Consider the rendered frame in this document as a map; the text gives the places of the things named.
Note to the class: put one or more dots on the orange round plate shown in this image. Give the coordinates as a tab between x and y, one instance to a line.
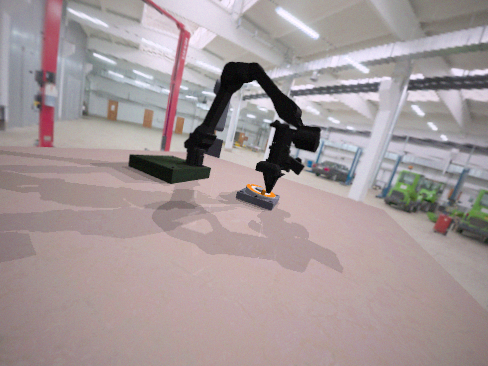
251	188

